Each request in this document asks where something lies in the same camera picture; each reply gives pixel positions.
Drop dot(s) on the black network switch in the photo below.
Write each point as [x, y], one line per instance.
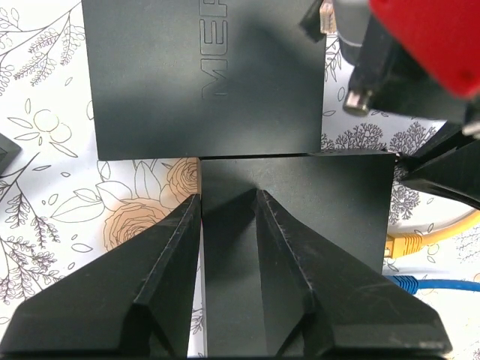
[342, 195]
[173, 79]

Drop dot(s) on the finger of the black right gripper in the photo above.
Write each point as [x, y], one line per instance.
[447, 165]

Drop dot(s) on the floral patterned table mat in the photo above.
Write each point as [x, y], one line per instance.
[56, 195]

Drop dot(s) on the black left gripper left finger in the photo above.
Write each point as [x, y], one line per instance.
[133, 302]

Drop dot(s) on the black power adapter brick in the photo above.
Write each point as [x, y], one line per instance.
[9, 150]

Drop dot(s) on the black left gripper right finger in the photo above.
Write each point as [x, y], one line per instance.
[320, 302]

